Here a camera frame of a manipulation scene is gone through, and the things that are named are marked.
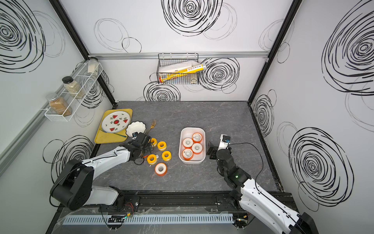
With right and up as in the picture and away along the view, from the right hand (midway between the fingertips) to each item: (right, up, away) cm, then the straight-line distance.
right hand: (215, 143), depth 79 cm
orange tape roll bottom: (-31, -16, +5) cm, 35 cm away
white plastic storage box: (-16, +4, +19) cm, 25 cm away
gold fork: (-41, +8, +26) cm, 50 cm away
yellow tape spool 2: (-38, -12, +8) cm, 41 cm away
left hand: (-42, -6, +11) cm, 44 cm away
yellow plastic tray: (-62, +19, +35) cm, 73 cm away
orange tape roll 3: (-15, -9, +11) cm, 21 cm away
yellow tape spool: (-28, -9, +10) cm, 32 cm away
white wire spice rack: (-82, +38, +15) cm, 92 cm away
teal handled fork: (-61, +1, +21) cm, 64 cm away
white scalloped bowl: (-53, +7, +23) cm, 58 cm away
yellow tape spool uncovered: (-32, -4, +15) cm, 36 cm away
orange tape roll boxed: (-16, -2, +15) cm, 22 cm away
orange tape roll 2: (-9, -5, +13) cm, 17 cm away
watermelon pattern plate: (-69, +11, +28) cm, 75 cm away
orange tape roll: (-9, +1, +18) cm, 20 cm away
